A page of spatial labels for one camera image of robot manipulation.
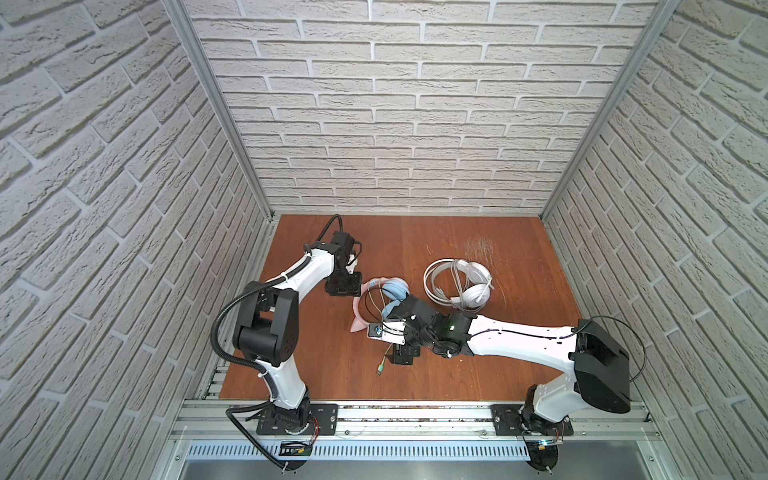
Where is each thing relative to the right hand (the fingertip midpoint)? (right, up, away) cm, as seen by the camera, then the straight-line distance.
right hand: (390, 330), depth 78 cm
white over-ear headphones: (+26, +9, +9) cm, 29 cm away
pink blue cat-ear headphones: (+1, +9, +13) cm, 16 cm away
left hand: (-12, +9, +13) cm, 20 cm away
